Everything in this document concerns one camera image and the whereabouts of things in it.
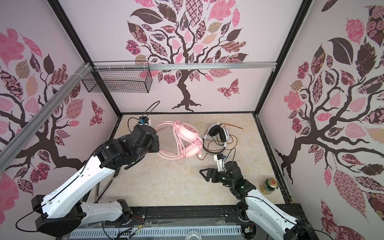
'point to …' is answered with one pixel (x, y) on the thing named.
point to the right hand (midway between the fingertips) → (204, 170)
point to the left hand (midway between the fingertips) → (155, 141)
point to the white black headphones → (220, 135)
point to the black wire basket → (131, 77)
